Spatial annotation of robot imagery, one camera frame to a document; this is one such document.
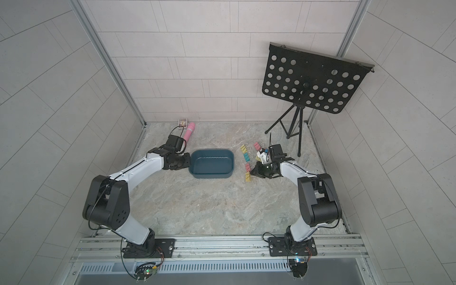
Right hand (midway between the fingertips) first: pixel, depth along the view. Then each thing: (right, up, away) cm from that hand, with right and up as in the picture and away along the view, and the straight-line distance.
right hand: (252, 170), depth 90 cm
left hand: (-31, +5, +2) cm, 31 cm away
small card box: (-44, +27, +25) cm, 57 cm away
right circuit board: (+16, -33, -22) cm, 43 cm away
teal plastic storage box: (-21, +2, +7) cm, 23 cm away
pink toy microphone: (-38, +23, +23) cm, 50 cm away
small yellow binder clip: (-2, -3, -1) cm, 4 cm away
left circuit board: (-42, -33, -24) cm, 59 cm away
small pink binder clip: (-2, +1, +6) cm, 6 cm away
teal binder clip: (-2, +6, +10) cm, 11 cm away
